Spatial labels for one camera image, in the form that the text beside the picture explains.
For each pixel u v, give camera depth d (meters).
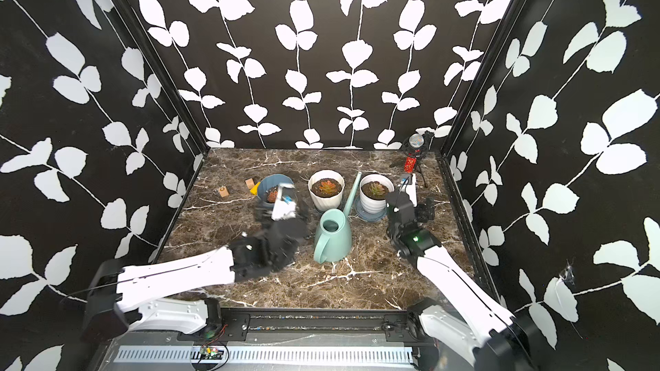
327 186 0.95
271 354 0.70
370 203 0.91
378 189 0.95
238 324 0.75
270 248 0.53
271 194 0.96
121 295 0.40
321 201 0.91
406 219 0.58
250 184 1.06
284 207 0.60
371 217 0.98
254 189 1.07
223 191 1.04
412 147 0.92
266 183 0.96
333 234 0.77
